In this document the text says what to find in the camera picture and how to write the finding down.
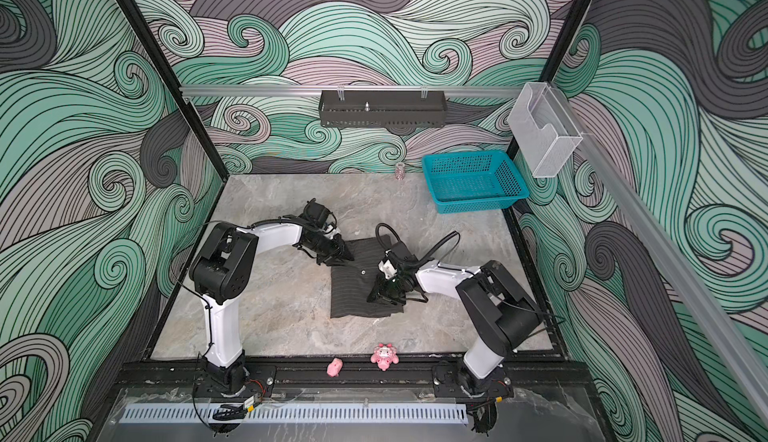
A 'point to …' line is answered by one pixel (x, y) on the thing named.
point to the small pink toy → (334, 368)
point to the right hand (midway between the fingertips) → (370, 300)
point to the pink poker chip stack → (400, 171)
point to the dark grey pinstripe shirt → (351, 282)
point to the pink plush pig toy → (384, 355)
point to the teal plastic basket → (473, 181)
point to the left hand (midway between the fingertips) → (351, 257)
